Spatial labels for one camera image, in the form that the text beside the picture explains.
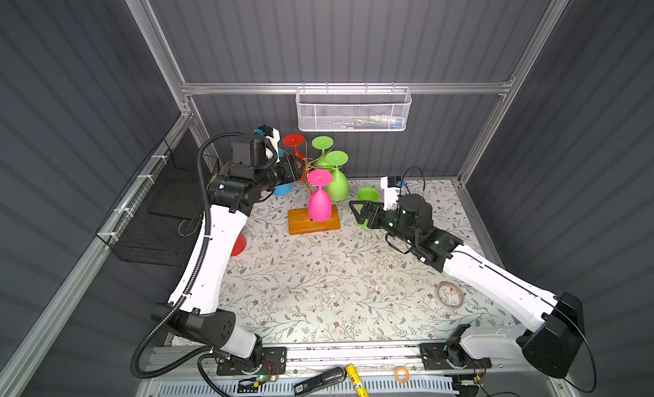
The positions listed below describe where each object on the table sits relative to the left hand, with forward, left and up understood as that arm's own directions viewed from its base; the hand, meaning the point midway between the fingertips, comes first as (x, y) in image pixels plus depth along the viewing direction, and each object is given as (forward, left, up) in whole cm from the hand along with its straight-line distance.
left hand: (299, 163), depth 68 cm
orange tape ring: (-44, -28, -40) cm, 66 cm away
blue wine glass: (+13, +7, -23) cm, 27 cm away
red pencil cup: (+1, +27, -41) cm, 49 cm away
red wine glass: (+20, +2, -7) cm, 22 cm away
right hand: (-8, -16, -10) cm, 21 cm away
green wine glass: (+10, -22, -24) cm, 35 cm away
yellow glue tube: (-46, -13, -40) cm, 62 cm away
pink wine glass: (0, -5, -16) cm, 17 cm away
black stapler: (-45, -7, -36) cm, 58 cm away
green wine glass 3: (+7, -12, -17) cm, 22 cm away
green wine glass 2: (+19, -7, -8) cm, 22 cm away
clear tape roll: (-24, -48, -41) cm, 67 cm away
